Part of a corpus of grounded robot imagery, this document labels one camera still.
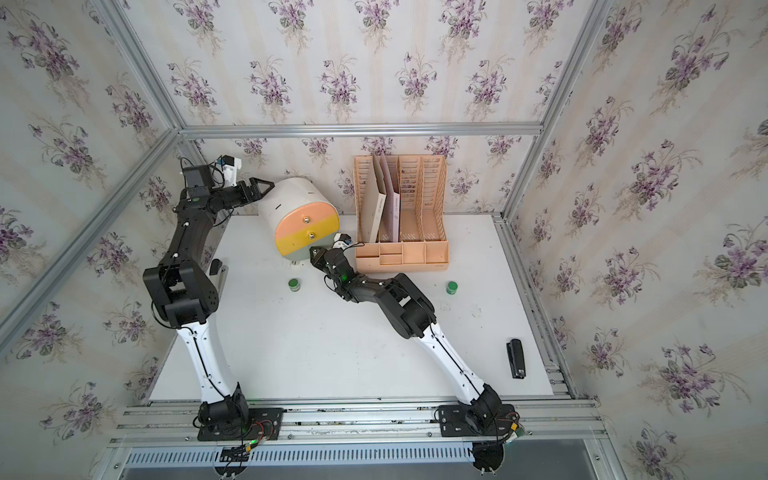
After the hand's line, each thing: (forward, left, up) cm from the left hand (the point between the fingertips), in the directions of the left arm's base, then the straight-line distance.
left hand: (265, 187), depth 91 cm
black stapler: (-45, -74, -23) cm, 90 cm away
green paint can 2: (-22, -60, -23) cm, 68 cm away
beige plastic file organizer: (+16, -52, -10) cm, 55 cm away
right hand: (-9, -13, -20) cm, 25 cm away
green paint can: (-20, -8, -24) cm, 32 cm away
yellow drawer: (-8, -12, -12) cm, 19 cm away
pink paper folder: (-7, -39, -11) cm, 41 cm away
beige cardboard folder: (-5, -34, -1) cm, 34 cm away
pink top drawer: (-7, -12, -5) cm, 15 cm away
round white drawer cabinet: (+2, -7, -4) cm, 8 cm away
